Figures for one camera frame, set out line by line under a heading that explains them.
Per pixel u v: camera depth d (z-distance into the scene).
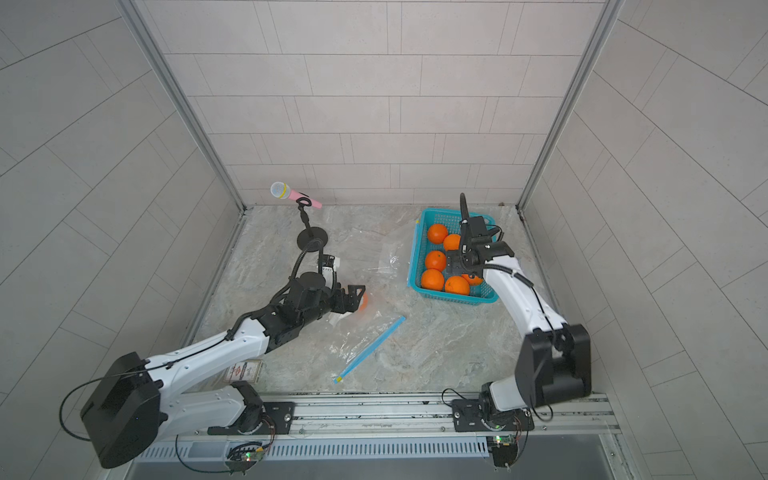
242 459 0.65
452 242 0.99
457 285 0.89
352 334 0.83
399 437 0.69
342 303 0.70
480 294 0.91
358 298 0.74
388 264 0.92
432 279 0.89
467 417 0.71
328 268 0.70
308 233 1.04
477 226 0.66
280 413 0.72
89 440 0.40
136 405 0.38
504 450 0.68
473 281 0.90
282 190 0.85
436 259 0.96
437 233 1.01
